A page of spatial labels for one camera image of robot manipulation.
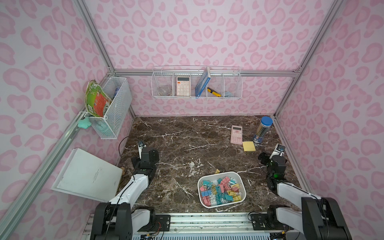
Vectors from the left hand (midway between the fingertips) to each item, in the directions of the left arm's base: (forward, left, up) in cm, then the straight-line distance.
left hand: (143, 151), depth 87 cm
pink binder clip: (-24, -36, -8) cm, 44 cm away
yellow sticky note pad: (+10, -66, -10) cm, 68 cm away
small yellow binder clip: (-8, -44, -10) cm, 45 cm away
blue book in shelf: (+32, -35, +24) cm, 53 cm away
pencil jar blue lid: (+16, -74, +7) cm, 76 cm away
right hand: (+1, -74, 0) cm, 74 cm away
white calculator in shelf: (+36, -23, +19) cm, 47 cm away
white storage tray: (-19, -44, -7) cm, 49 cm away
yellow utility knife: (+36, -42, +15) cm, 57 cm away
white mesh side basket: (+2, +11, +20) cm, 23 cm away
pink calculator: (+19, -60, -10) cm, 63 cm away
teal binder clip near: (-15, -38, -10) cm, 42 cm away
